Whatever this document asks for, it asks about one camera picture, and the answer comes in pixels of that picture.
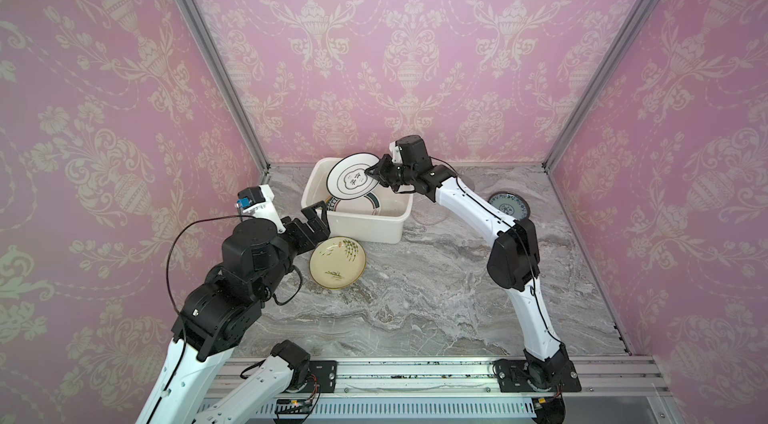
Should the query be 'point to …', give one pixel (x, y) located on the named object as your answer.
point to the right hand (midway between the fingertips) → (365, 169)
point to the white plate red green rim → (365, 204)
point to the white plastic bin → (386, 226)
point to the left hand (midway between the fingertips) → (314, 213)
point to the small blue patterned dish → (511, 204)
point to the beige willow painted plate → (337, 262)
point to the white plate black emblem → (347, 180)
